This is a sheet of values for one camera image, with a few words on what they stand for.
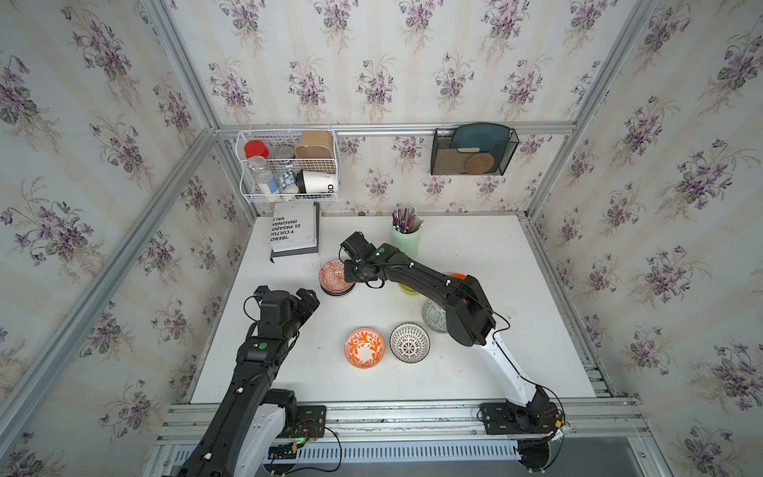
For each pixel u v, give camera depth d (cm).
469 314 57
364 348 84
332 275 95
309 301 74
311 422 72
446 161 98
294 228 105
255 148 93
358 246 74
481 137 93
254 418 58
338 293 91
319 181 92
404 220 101
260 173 87
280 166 93
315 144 88
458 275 99
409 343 86
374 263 69
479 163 96
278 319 60
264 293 72
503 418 73
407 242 99
